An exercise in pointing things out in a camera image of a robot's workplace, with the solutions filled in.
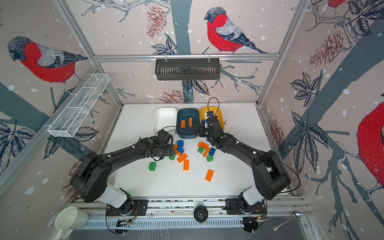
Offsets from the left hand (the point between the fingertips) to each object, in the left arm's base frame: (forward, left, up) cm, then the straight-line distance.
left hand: (166, 151), depth 88 cm
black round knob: (-33, -19, +6) cm, 39 cm away
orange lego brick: (-7, -12, -5) cm, 14 cm away
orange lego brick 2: (+5, -24, -4) cm, 25 cm away
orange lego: (+24, -9, -4) cm, 26 cm away
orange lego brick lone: (-13, -25, -5) cm, 29 cm away
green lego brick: (-3, -4, -2) cm, 5 cm away
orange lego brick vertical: (+24, -14, -3) cm, 28 cm away
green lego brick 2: (-3, -26, -4) cm, 27 cm away
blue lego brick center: (+3, -8, -3) cm, 9 cm away
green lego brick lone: (-8, +8, -4) cm, 12 cm away
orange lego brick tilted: (-2, -9, -5) cm, 11 cm away
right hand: (+11, -20, +9) cm, 24 cm away
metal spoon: (-33, -65, -3) cm, 73 cm away
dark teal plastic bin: (+29, -11, -5) cm, 31 cm away
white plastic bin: (+29, +5, -5) cm, 30 cm away
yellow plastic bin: (+10, -29, +24) cm, 39 cm away
